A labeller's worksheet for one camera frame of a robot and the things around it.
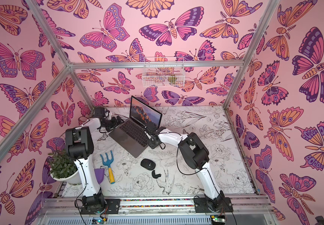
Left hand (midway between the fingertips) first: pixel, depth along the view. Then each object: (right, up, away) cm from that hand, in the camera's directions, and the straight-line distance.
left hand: (122, 123), depth 107 cm
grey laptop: (+7, -8, -4) cm, 12 cm away
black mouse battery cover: (+27, -31, -23) cm, 47 cm away
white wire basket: (+32, +35, -12) cm, 49 cm away
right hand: (+25, -13, -8) cm, 29 cm away
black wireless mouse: (+22, -25, -20) cm, 39 cm away
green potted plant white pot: (-20, -23, -35) cm, 46 cm away
